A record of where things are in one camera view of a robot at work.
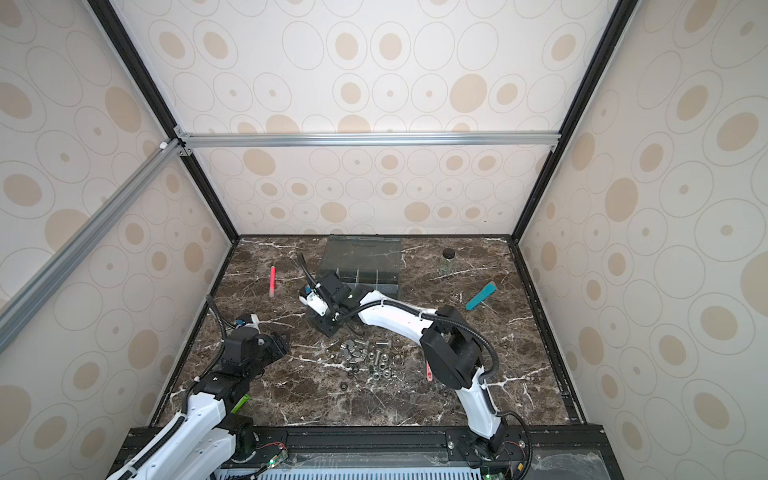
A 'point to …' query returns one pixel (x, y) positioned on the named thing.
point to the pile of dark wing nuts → (353, 352)
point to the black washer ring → (343, 385)
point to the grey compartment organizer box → (366, 264)
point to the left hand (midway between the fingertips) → (290, 331)
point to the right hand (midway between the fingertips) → (322, 323)
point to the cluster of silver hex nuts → (380, 360)
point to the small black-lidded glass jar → (448, 262)
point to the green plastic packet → (241, 401)
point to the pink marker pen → (272, 281)
